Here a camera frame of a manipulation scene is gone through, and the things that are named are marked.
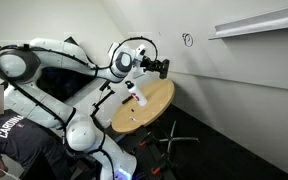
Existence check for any white water bottle black cap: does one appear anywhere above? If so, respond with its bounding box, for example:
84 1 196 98
124 80 148 108

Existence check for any black flat screen monitor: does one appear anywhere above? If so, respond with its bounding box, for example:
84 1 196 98
35 35 102 103

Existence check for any large white whiteboard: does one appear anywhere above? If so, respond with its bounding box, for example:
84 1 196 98
98 0 288 93

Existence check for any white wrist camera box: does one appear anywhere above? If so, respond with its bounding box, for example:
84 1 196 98
135 44 147 63

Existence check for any black camera stand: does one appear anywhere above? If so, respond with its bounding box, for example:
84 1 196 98
90 89 116 118

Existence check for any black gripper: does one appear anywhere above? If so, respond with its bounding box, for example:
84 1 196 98
140 56 163 73

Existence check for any chrome star table base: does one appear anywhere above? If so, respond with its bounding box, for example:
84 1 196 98
158 120 200 154

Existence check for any grey metal whiteboard ledge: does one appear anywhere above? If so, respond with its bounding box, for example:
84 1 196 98
208 3 288 41

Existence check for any black stereo camera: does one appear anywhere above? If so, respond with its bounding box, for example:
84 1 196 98
99 79 112 92

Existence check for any black white whiteboard marker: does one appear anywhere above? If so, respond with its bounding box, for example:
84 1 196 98
121 95 133 105

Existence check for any orange black clamp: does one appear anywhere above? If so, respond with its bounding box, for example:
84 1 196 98
138 133 152 148
150 156 167 176

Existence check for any white controller cable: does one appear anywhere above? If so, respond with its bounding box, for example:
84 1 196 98
0 167 17 180

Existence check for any person in grey shirt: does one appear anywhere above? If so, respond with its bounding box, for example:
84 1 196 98
0 84 72 180

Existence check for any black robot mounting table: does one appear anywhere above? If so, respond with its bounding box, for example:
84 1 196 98
117 125 178 180

